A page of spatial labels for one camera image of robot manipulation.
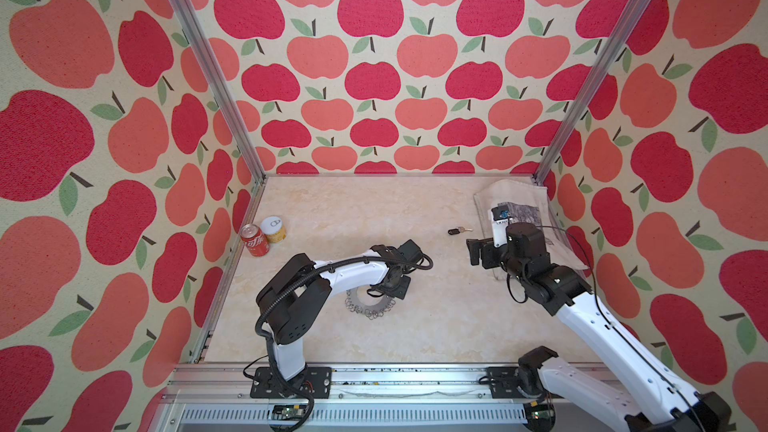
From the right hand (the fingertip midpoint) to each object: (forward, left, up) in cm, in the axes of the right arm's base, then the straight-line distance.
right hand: (493, 236), depth 77 cm
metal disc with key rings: (-15, +31, -21) cm, 41 cm away
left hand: (-10, +23, -20) cm, 32 cm away
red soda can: (-1, +69, -10) cm, 70 cm away
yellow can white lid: (+7, +68, -14) cm, 70 cm away
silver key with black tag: (+16, +5, -21) cm, 27 cm away
